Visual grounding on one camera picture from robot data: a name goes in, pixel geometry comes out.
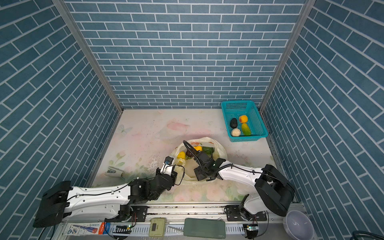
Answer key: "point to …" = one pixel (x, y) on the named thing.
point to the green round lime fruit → (208, 150)
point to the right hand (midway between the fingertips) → (197, 171)
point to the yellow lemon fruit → (243, 119)
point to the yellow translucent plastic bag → (184, 167)
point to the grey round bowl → (298, 226)
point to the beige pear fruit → (236, 132)
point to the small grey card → (114, 172)
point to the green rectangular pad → (201, 228)
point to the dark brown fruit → (189, 153)
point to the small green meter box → (157, 227)
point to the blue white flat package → (83, 228)
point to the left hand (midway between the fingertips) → (176, 167)
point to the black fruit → (233, 123)
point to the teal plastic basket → (234, 109)
